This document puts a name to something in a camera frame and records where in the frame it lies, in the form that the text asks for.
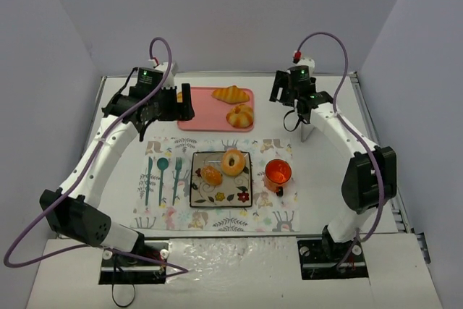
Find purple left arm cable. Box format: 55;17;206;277
3;37;189;275

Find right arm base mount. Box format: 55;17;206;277
297;228;369;280

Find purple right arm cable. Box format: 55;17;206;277
294;31;385;274

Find long croissant bread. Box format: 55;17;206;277
211;85;250;104

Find square floral ceramic plate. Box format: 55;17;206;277
190;151;252;208

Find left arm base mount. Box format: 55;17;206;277
98;250;166;285

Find teal plastic fork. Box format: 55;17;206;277
171;157;182;206

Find round twisted bread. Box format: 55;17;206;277
226;104;254;129

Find sesame bread roll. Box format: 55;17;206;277
200;166;222;186

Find aluminium table rail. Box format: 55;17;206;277
349;71;432;265

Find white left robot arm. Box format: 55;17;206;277
39;62;195;254

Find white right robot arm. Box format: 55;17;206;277
269;66;397;252

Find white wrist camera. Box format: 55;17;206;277
150;59;179;86
293;51;315;74

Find sugared ring donut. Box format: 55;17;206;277
221;149;246;177

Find teal plastic spoon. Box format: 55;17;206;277
156;157;169;206

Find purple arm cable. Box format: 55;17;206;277
294;31;385;274
3;37;189;275

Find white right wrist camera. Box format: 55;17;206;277
293;51;315;74

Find pink tray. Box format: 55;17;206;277
177;86;254;132

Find floral patterned placemat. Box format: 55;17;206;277
130;137;300;233

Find orange mug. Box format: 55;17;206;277
264;159;292;198

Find teal plastic knife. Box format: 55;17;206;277
145;157;153;209

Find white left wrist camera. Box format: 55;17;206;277
150;59;179;86

